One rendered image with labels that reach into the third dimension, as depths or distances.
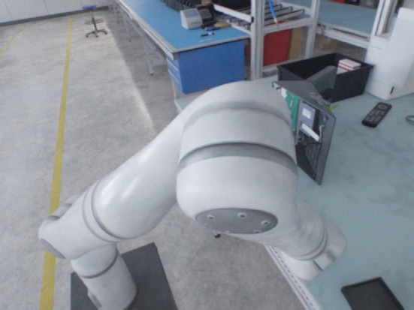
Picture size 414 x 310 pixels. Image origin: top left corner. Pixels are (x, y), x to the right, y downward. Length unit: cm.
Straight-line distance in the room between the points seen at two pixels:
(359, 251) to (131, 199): 51
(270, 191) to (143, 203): 17
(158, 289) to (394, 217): 60
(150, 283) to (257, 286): 100
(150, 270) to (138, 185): 53
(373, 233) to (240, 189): 58
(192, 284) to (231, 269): 24
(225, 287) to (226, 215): 153
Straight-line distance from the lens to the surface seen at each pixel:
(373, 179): 85
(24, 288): 212
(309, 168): 83
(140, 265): 83
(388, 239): 73
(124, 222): 33
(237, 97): 20
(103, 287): 68
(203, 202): 18
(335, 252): 49
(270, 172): 17
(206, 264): 178
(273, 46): 264
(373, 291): 64
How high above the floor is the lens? 153
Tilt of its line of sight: 38 degrees down
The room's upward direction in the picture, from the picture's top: 6 degrees counter-clockwise
